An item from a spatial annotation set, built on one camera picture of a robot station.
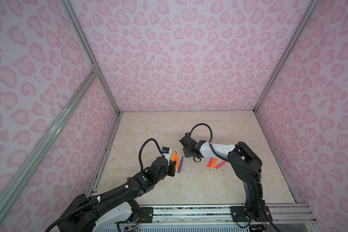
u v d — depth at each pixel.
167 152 0.73
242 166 0.47
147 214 0.73
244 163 0.52
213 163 0.90
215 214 0.75
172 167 0.72
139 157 0.61
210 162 0.90
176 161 0.92
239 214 0.74
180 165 0.90
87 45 0.82
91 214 0.41
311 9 0.70
